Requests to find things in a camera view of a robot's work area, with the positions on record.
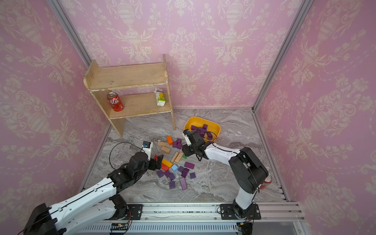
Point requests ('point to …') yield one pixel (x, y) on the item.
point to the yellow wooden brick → (168, 163)
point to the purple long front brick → (183, 184)
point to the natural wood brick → (160, 143)
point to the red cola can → (114, 100)
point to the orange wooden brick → (170, 140)
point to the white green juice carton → (160, 97)
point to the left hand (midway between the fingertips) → (157, 155)
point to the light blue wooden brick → (175, 168)
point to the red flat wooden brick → (165, 167)
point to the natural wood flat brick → (165, 149)
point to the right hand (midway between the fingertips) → (186, 147)
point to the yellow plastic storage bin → (213, 128)
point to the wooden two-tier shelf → (124, 91)
